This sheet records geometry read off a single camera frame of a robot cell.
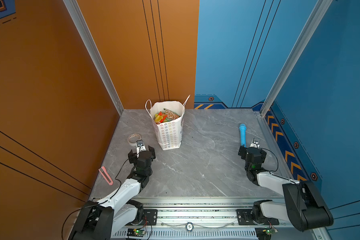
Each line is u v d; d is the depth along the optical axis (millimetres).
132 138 1044
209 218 753
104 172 882
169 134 871
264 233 705
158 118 895
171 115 914
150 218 733
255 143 756
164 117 868
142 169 656
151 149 827
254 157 679
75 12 708
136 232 709
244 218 725
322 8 696
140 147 711
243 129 1056
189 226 710
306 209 420
